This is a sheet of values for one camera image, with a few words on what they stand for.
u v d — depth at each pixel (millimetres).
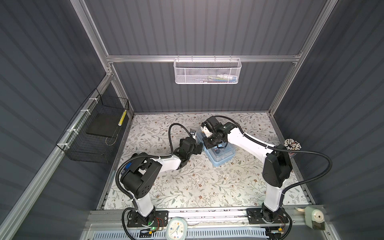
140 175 482
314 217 674
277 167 509
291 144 789
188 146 718
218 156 844
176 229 691
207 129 722
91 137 721
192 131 819
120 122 786
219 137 632
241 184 846
